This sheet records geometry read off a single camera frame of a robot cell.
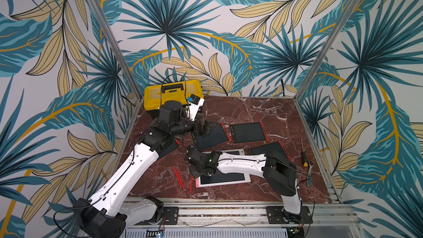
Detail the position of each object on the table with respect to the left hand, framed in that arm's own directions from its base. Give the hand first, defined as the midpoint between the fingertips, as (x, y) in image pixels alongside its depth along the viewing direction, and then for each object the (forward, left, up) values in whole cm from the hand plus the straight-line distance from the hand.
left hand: (209, 122), depth 67 cm
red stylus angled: (-13, +14, -32) cm, 37 cm away
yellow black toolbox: (+31, +33, -16) cm, 48 cm away
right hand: (-8, +8, -29) cm, 31 cm away
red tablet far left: (+8, +18, -32) cm, 38 cm away
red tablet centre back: (+13, -5, -32) cm, 35 cm away
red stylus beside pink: (-12, +15, -31) cm, 37 cm away
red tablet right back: (+17, -24, -33) cm, 44 cm away
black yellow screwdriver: (-3, -52, -29) cm, 60 cm away
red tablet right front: (+6, -38, -32) cm, 50 cm away
